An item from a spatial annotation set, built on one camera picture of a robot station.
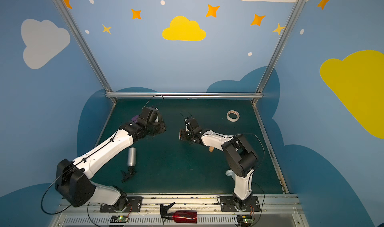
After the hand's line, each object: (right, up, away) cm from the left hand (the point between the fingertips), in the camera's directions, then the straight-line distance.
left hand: (168, 125), depth 82 cm
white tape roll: (+45, +8, +32) cm, 56 cm away
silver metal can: (-22, -19, +5) cm, 30 cm away
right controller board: (+39, -45, -10) cm, 61 cm away
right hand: (+6, -6, +12) cm, 15 cm away
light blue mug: (+35, -26, -1) cm, 43 cm away
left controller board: (-22, -44, -11) cm, 51 cm away
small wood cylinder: (+25, -16, +11) cm, 32 cm away
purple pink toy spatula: (-31, +3, +29) cm, 42 cm away
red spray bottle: (+7, -41, -14) cm, 44 cm away
